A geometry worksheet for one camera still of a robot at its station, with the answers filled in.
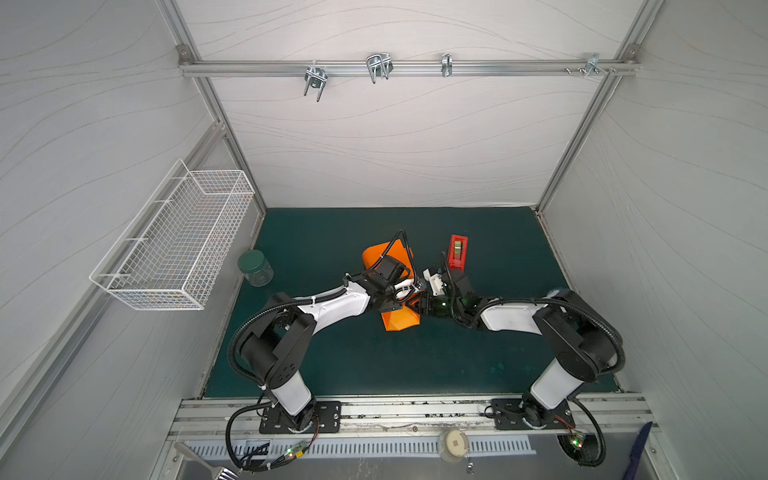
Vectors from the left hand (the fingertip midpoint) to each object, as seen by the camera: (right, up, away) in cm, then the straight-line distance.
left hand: (395, 280), depth 92 cm
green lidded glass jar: (-43, +4, -1) cm, 43 cm away
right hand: (+5, -5, -2) cm, 8 cm away
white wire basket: (-53, +10, -24) cm, 59 cm away
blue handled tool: (+58, -38, -22) cm, 72 cm away
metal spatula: (-40, -39, -26) cm, 62 cm away
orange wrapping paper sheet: (+4, -11, -2) cm, 12 cm away
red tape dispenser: (+22, +9, +9) cm, 25 cm away
